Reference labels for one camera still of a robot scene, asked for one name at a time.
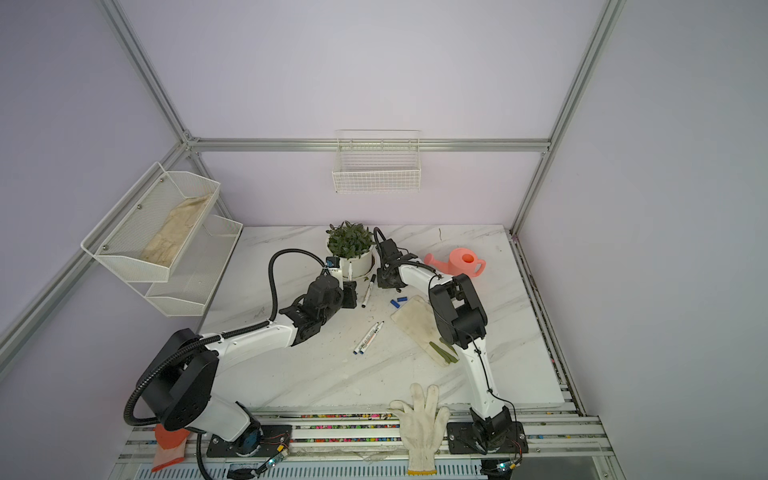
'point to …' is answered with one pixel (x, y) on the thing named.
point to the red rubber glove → (169, 447)
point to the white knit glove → (423, 427)
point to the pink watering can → (462, 261)
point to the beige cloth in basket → (161, 247)
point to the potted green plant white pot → (353, 245)
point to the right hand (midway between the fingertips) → (385, 279)
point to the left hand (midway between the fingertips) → (353, 284)
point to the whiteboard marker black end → (372, 279)
